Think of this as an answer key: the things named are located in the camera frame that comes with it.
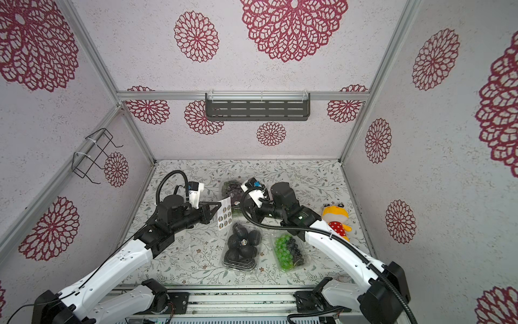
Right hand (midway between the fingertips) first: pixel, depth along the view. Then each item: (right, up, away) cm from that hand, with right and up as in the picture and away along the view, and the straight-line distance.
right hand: (240, 203), depth 71 cm
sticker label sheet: (-7, -5, +7) cm, 11 cm away
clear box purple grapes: (-6, +3, +27) cm, 27 cm away
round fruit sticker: (+1, -17, +10) cm, 19 cm away
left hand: (-7, -1, +4) cm, 9 cm away
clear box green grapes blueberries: (+20, -21, +11) cm, 31 cm away
